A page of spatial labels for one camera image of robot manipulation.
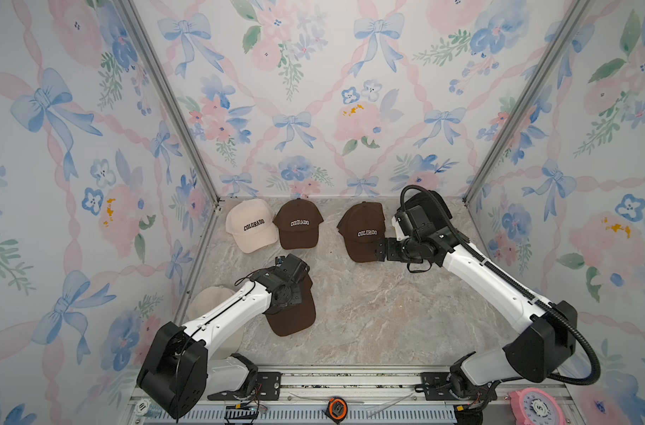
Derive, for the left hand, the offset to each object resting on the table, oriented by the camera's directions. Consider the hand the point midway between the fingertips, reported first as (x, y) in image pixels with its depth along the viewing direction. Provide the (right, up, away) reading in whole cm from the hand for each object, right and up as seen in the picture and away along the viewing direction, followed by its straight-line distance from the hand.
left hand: (293, 295), depth 85 cm
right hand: (+30, +15, -3) cm, 34 cm away
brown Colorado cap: (0, +24, +18) cm, 30 cm away
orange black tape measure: (+14, -25, -17) cm, 33 cm away
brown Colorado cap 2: (+24, +22, +16) cm, 36 cm away
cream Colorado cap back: (-19, +24, +18) cm, 35 cm away
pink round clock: (+65, -25, -17) cm, 71 cm away
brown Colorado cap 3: (+1, -8, +1) cm, 8 cm away
